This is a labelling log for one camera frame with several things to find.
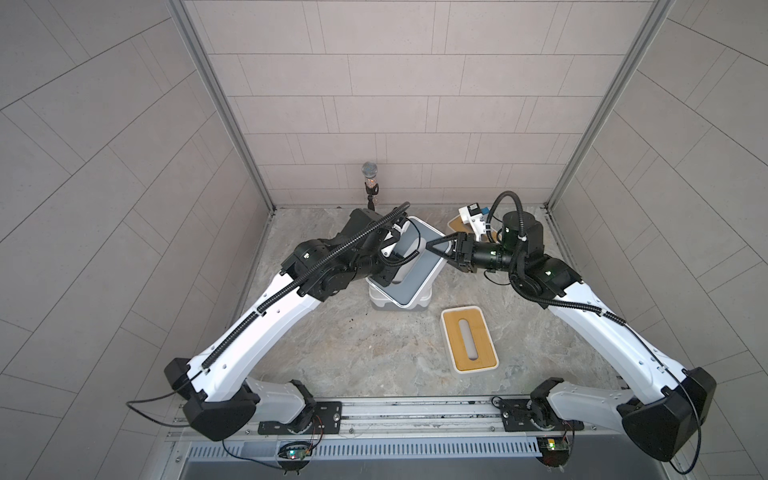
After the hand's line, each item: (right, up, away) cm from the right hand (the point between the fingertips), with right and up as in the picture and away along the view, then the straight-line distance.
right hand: (433, 253), depth 64 cm
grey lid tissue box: (-6, -8, -3) cm, 11 cm away
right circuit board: (+28, -46, +4) cm, 54 cm away
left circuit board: (-30, -45, +1) cm, 54 cm away
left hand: (-7, -1, +2) cm, 7 cm away
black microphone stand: (-16, +23, +25) cm, 38 cm away
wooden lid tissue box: (+12, -26, +19) cm, 35 cm away
